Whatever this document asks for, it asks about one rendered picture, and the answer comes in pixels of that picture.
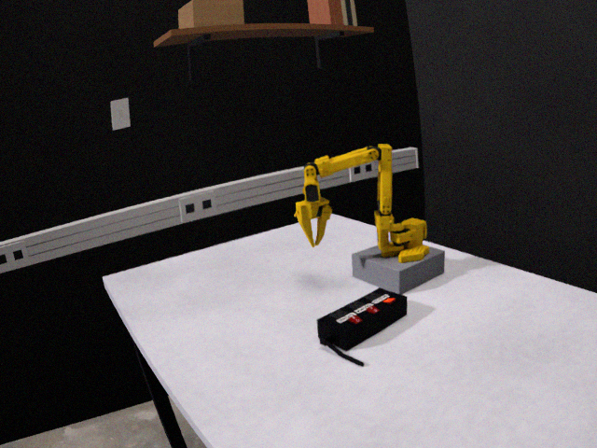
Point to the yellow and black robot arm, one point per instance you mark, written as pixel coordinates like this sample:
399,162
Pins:
409,232

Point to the black power strip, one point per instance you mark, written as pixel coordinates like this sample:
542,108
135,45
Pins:
359,320

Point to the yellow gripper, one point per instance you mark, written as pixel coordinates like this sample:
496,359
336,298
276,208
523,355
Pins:
307,211

